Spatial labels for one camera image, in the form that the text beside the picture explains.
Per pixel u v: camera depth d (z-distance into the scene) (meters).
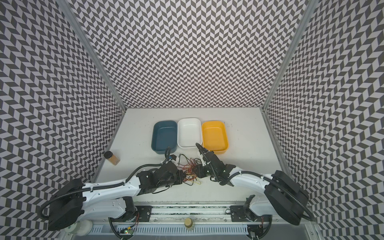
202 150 0.76
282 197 0.41
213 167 0.63
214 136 1.02
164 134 1.02
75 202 0.41
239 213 0.73
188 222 0.59
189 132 1.01
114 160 0.86
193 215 0.75
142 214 0.72
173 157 0.76
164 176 0.59
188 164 0.89
